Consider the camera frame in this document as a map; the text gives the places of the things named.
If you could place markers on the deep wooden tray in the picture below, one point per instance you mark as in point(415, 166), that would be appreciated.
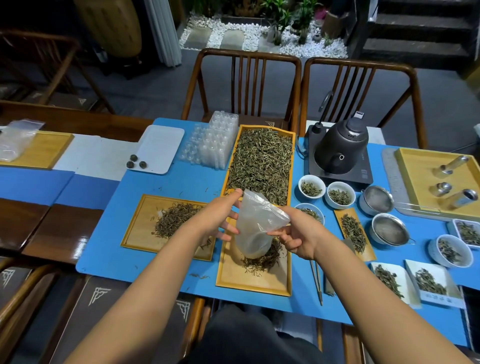
point(224, 187)

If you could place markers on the white round bowl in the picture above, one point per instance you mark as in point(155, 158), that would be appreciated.
point(450, 251)

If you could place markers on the black smartphone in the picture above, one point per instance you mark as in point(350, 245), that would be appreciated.
point(472, 318)

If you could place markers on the person's left forearm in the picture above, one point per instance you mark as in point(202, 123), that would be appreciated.
point(142, 311)

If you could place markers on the white square dish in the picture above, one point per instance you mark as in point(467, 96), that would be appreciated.
point(390, 281)

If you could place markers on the grey brown cloth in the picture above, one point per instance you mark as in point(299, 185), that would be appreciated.
point(329, 288)

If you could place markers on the white tea cup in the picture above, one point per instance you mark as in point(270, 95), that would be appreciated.
point(311, 187)
point(339, 195)

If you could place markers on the large light wooden tray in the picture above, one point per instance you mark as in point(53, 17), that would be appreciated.
point(416, 176)

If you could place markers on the green garden plants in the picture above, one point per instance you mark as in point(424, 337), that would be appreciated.
point(210, 5)

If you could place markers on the large woven jar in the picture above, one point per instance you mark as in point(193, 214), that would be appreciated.
point(108, 26)

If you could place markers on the brown stump pot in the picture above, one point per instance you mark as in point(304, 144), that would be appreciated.
point(333, 24)

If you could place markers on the bamboo tweezers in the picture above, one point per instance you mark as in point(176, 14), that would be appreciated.
point(317, 281)

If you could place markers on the black kettle on heater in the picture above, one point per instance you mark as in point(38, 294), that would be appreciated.
point(360, 176)

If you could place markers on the square wooden tray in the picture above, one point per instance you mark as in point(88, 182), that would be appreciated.
point(232, 277)

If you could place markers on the short blue mat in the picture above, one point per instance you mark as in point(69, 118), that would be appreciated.
point(86, 193)

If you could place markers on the long blue table runner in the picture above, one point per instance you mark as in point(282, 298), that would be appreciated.
point(30, 185)

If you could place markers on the person's left hand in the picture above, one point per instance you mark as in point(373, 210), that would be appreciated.
point(215, 221)

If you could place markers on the person's right forearm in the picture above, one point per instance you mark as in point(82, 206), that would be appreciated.
point(375, 311)

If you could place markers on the rectangular wooden tray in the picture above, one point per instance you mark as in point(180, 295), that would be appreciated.
point(138, 232)

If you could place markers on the dark tea ball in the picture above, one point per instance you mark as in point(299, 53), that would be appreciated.
point(133, 158)
point(143, 164)
point(130, 164)

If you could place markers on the silver tea tin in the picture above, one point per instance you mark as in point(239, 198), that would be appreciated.
point(450, 167)
point(459, 200)
point(440, 189)

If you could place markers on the white rectangular plate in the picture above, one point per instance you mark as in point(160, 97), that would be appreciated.
point(161, 148)

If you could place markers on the small green potted plant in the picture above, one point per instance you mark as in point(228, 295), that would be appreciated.
point(277, 15)
point(303, 15)

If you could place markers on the wooden armchair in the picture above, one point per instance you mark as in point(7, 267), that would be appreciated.
point(56, 39)
point(350, 345)
point(195, 322)
point(356, 62)
point(243, 52)
point(26, 285)

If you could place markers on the small yellow bamboo board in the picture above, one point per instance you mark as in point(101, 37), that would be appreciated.
point(45, 150)

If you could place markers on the grey table mat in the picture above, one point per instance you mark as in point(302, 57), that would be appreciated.
point(390, 176)

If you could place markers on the white table mat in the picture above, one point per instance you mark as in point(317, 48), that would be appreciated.
point(108, 161)
point(75, 152)

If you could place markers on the wooden scoop slab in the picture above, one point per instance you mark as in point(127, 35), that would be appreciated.
point(352, 232)

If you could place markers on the large clear plastic bag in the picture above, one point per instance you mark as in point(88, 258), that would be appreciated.
point(255, 225)

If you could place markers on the white rectangular dish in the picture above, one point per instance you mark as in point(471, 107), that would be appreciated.
point(467, 232)

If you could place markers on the person's right hand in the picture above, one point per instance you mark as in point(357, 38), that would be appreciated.
point(303, 236)

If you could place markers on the clear plastic blister tray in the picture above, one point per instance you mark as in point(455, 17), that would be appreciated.
point(191, 146)
point(221, 138)

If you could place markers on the small clear plastic bag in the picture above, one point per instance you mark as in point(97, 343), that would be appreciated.
point(15, 138)

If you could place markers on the large blue mat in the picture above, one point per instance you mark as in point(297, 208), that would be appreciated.
point(112, 258)

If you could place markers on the metal tea strainer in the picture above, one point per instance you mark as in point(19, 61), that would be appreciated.
point(377, 200)
point(390, 229)

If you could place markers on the white curtain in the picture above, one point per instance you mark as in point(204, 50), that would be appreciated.
point(163, 33)

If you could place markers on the person's dark trousers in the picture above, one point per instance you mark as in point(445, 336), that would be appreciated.
point(243, 337)

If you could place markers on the dark staircase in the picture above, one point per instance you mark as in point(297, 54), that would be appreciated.
point(420, 33)

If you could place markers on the white pebble bed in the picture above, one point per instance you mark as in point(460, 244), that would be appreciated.
point(243, 32)

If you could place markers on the blue rimmed bowl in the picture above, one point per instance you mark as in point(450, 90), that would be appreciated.
point(313, 212)

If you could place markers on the dark grey kettle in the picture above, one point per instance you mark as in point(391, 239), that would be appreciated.
point(341, 150)

